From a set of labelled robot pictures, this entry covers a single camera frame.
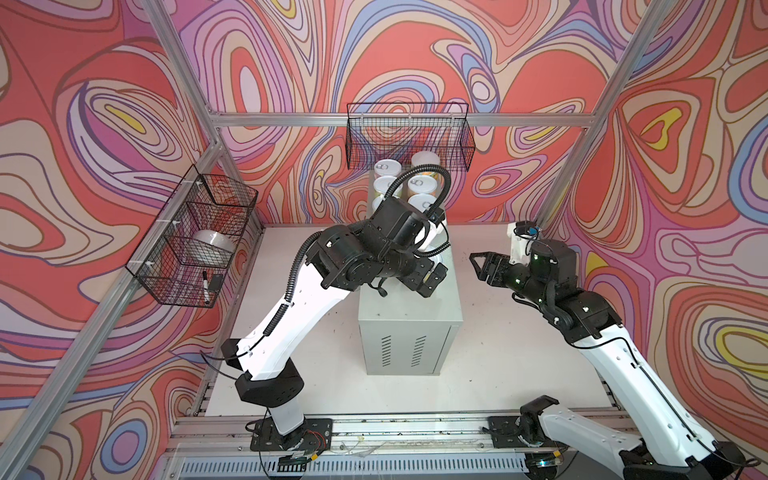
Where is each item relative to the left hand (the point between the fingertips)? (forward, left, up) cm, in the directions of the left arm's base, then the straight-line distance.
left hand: (431, 261), depth 60 cm
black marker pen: (+3, +54, -13) cm, 55 cm away
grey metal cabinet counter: (+2, +3, -39) cm, 39 cm away
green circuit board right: (-31, -27, -40) cm, 57 cm away
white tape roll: (+12, +53, -7) cm, 55 cm away
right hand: (+5, -14, -8) cm, 17 cm away
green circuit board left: (-31, +33, -41) cm, 61 cm away
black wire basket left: (+9, +57, -7) cm, 58 cm away
